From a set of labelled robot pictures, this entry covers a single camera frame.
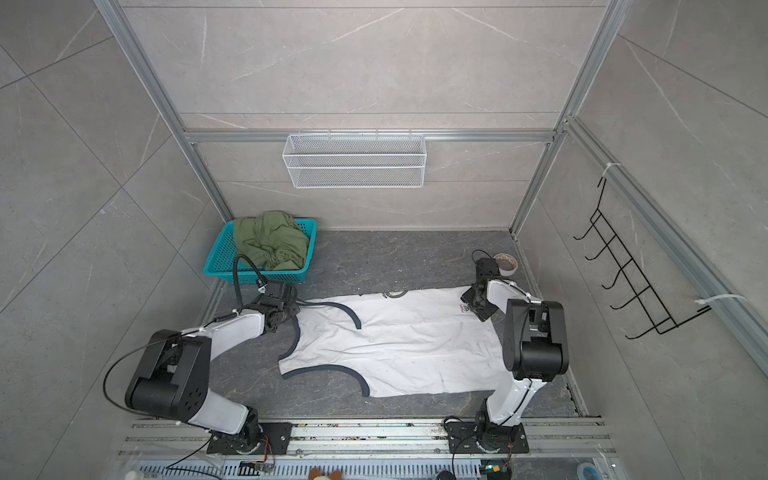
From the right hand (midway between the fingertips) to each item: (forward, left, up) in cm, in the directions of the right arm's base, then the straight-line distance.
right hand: (472, 301), depth 99 cm
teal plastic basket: (+15, +87, +7) cm, 89 cm away
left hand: (0, +61, +5) cm, 61 cm away
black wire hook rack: (-25, -26, +33) cm, 49 cm away
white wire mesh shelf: (+39, +40, +30) cm, 63 cm away
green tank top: (+25, +72, +5) cm, 77 cm away
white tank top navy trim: (-14, +18, -1) cm, 22 cm away
